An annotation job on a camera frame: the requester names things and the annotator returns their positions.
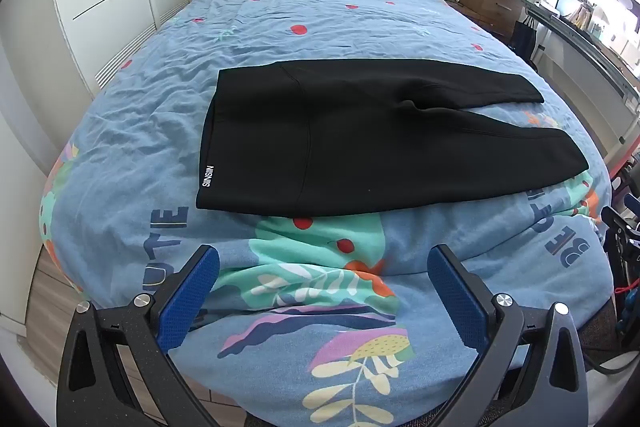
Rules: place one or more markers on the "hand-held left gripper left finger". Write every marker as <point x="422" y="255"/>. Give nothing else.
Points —
<point x="187" y="302"/>

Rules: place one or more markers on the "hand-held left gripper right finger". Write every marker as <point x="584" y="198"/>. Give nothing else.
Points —
<point x="457" y="297"/>

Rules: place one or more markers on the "black pants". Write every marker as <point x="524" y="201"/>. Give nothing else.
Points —
<point x="350" y="132"/>

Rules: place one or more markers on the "black metal stand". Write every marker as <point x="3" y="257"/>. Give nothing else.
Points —
<point x="622" y="247"/>

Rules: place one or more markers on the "black bag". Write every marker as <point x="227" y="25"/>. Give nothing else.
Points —
<point x="524" y="38"/>

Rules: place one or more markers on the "cluttered grey desk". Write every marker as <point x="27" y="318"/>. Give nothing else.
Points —
<point x="585" y="42"/>

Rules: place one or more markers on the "printed blue blanket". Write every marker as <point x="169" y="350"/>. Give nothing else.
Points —
<point x="350" y="22"/>

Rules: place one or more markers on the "wooden dresser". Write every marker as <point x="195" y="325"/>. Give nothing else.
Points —
<point x="492" y="2"/>

